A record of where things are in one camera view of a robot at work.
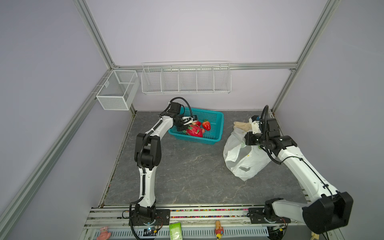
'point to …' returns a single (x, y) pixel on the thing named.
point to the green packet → (175, 232)
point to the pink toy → (104, 235)
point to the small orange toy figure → (219, 230)
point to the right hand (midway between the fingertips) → (246, 136)
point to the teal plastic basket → (210, 137)
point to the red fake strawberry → (207, 125)
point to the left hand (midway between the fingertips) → (186, 122)
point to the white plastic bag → (243, 160)
